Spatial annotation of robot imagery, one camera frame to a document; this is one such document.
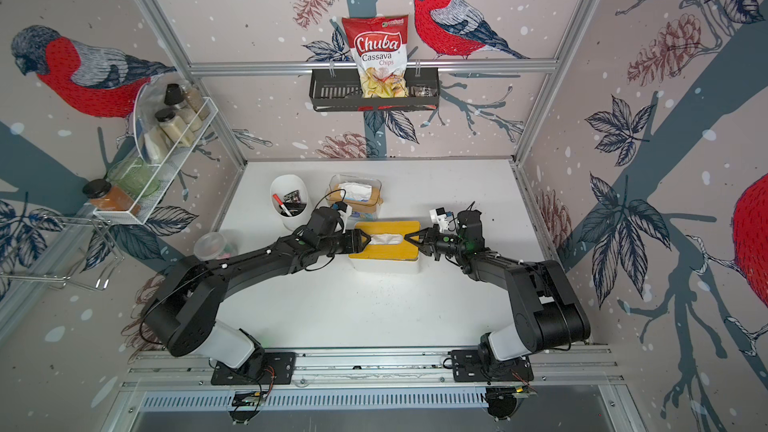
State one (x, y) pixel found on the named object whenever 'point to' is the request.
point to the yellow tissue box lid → (405, 251)
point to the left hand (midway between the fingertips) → (370, 234)
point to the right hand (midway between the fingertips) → (406, 238)
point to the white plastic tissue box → (381, 266)
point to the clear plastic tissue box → (363, 193)
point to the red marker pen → (280, 202)
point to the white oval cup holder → (292, 190)
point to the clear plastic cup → (210, 246)
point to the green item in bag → (134, 175)
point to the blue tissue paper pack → (362, 215)
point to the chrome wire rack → (95, 264)
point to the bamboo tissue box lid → (369, 206)
